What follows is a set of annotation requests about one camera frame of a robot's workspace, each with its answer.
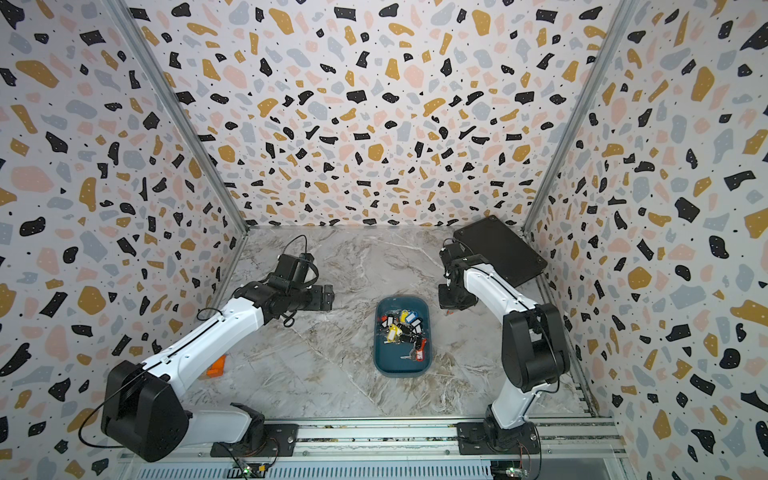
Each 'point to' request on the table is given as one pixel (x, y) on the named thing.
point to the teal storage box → (388, 359)
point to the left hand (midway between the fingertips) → (322, 294)
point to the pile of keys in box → (405, 325)
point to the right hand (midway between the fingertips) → (452, 303)
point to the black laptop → (506, 251)
